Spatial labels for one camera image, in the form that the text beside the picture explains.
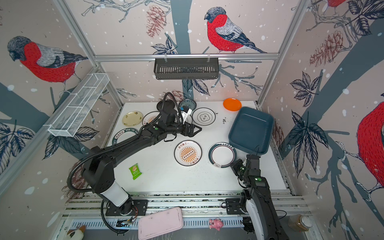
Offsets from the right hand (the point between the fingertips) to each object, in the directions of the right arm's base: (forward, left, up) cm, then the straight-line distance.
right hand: (230, 164), depth 84 cm
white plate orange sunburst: (+7, +25, -3) cm, 27 cm away
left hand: (+11, +19, +20) cm, 30 cm away
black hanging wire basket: (+60, +29, +25) cm, 71 cm away
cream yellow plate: (+35, +72, -2) cm, 80 cm away
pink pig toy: (-28, +9, -1) cm, 29 cm away
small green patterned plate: (+53, +28, -2) cm, 60 cm away
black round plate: (+51, +49, -5) cm, 71 cm away
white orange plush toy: (-35, +72, +1) cm, 80 cm away
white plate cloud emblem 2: (+38, +16, -3) cm, 42 cm away
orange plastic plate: (+53, -7, -4) cm, 53 cm away
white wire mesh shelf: (+5, +82, +29) cm, 87 cm away
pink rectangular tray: (-29, +35, -2) cm, 46 cm away
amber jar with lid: (-27, -26, +4) cm, 38 cm away
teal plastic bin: (+25, -18, -3) cm, 31 cm away
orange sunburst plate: (+35, +57, 0) cm, 67 cm away
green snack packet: (-6, +55, -1) cm, 56 cm away
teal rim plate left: (+20, +72, -2) cm, 75 cm away
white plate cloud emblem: (+11, +23, +26) cm, 37 cm away
